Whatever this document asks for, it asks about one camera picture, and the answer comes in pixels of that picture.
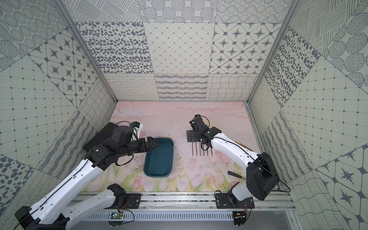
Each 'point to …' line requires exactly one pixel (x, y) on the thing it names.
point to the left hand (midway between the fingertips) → (151, 139)
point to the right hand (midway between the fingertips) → (198, 134)
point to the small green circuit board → (115, 215)
